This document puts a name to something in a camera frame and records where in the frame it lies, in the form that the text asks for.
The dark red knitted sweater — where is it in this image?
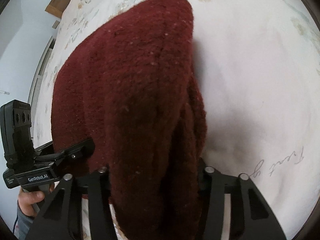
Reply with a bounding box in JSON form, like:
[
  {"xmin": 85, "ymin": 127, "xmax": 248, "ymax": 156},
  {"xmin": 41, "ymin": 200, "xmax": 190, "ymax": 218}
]
[{"xmin": 51, "ymin": 0, "xmax": 207, "ymax": 239}]

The person's left hand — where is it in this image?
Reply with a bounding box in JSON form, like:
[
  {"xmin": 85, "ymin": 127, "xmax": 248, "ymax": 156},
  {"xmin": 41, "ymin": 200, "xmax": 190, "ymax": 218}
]
[{"xmin": 17, "ymin": 187, "xmax": 45, "ymax": 218}]

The white floral bed duvet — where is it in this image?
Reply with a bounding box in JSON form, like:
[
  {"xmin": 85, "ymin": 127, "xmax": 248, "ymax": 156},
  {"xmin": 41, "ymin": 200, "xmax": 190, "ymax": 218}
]
[{"xmin": 33, "ymin": 0, "xmax": 319, "ymax": 239}]

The wall socket plate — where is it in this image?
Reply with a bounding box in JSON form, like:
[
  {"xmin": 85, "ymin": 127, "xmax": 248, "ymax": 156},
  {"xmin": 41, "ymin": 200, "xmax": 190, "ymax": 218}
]
[{"xmin": 52, "ymin": 20, "xmax": 60, "ymax": 29}]

